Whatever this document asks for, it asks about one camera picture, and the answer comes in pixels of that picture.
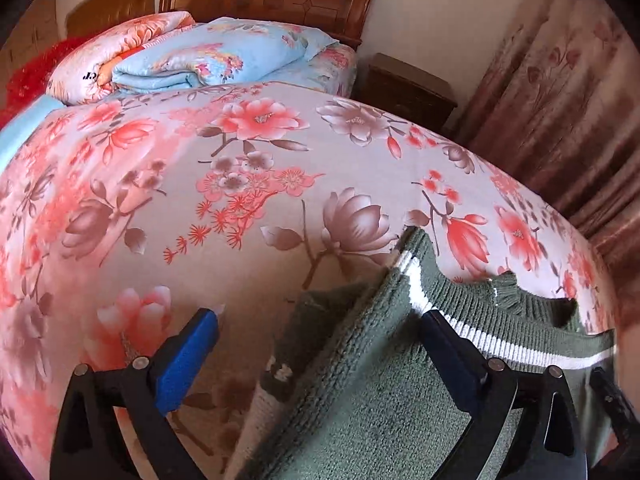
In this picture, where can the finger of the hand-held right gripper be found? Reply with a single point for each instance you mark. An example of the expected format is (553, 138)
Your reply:
(612, 405)

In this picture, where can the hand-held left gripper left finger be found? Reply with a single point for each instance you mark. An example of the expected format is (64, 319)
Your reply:
(184, 360)

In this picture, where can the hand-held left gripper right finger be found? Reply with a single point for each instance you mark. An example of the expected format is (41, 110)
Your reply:
(452, 360)

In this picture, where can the green knitted sweater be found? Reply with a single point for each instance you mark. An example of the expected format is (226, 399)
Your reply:
(375, 385)

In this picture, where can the floral bed sheet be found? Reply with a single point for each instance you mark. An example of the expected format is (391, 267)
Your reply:
(200, 185)

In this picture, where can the dark wooden nightstand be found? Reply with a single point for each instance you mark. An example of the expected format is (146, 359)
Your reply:
(400, 90)

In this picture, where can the floral pink curtain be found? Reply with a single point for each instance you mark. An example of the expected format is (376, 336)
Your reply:
(560, 100)

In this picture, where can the light blue pillow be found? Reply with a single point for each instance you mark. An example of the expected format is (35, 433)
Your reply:
(25, 125)

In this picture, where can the blue floral folded quilt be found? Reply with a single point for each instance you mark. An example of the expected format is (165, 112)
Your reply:
(225, 50)

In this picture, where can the pink floral folded quilt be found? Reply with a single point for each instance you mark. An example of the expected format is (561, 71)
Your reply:
(115, 45)

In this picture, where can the red blanket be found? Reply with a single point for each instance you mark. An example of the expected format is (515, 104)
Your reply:
(30, 75)

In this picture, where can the small wooden headboard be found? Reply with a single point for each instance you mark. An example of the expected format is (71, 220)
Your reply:
(112, 2)

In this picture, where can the light wooden wardrobe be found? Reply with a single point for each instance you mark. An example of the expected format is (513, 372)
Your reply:
(30, 20)

